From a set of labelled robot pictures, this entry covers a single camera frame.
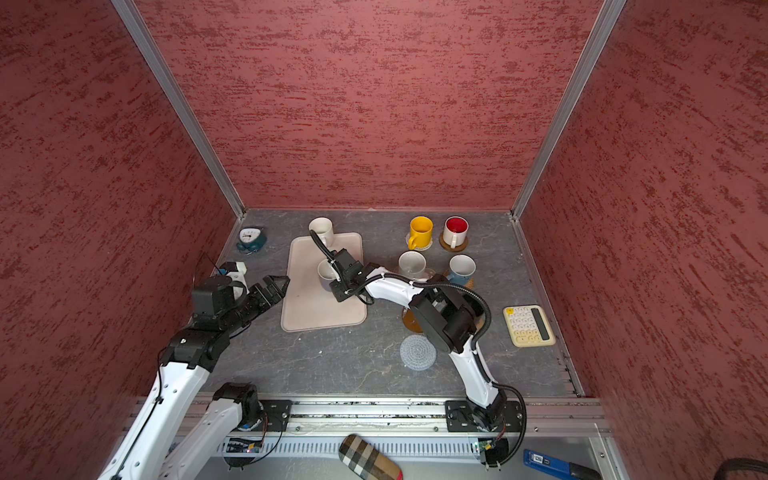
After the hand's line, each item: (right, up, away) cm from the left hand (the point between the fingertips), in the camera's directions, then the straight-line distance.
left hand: (280, 292), depth 76 cm
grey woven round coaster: (+37, -19, +9) cm, 43 cm away
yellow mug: (+40, +16, +27) cm, 51 cm away
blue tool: (+67, -37, -11) cm, 77 cm away
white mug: (+4, +18, +29) cm, 35 cm away
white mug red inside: (+52, +17, +30) cm, 62 cm away
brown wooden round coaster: (+35, -11, +14) cm, 39 cm away
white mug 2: (+36, +5, +22) cm, 42 cm away
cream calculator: (+71, -13, +13) cm, 73 cm away
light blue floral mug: (+52, +4, +19) cm, 55 cm away
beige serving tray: (+2, -7, +16) cm, 17 cm away
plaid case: (+23, -36, -11) cm, 44 cm away
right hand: (+12, -3, +18) cm, 22 cm away
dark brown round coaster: (+50, +11, +32) cm, 60 cm away
